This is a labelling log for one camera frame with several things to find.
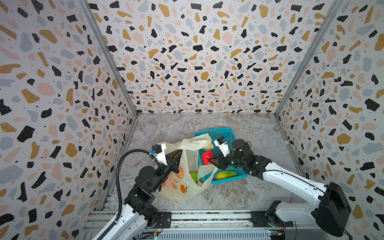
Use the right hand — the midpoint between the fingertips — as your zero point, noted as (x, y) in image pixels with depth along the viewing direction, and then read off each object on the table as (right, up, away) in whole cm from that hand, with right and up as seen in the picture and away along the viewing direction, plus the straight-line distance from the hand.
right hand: (208, 157), depth 74 cm
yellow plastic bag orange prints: (-10, -11, -6) cm, 16 cm away
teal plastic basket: (+1, +11, 0) cm, 11 cm away
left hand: (-12, +5, -8) cm, 15 cm away
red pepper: (-1, 0, 0) cm, 1 cm away
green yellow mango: (+11, -12, +11) cm, 19 cm away
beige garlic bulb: (+2, +2, +21) cm, 21 cm away
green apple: (-7, -12, +7) cm, 16 cm away
